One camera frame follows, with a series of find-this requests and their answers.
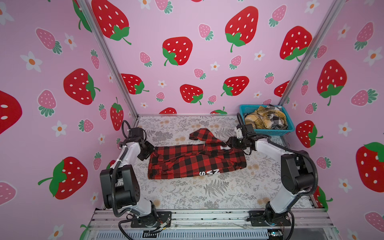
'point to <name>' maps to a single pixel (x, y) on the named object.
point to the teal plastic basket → (250, 108)
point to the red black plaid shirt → (213, 156)
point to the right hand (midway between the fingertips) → (229, 142)
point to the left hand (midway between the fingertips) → (151, 150)
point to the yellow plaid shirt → (261, 118)
